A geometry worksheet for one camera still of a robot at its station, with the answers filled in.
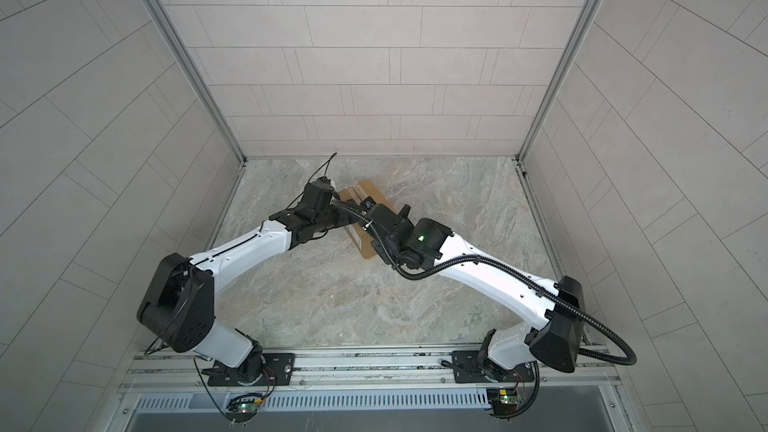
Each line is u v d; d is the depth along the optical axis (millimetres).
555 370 439
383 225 510
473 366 709
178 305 423
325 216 753
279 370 708
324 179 773
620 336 361
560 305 386
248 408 642
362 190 887
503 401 676
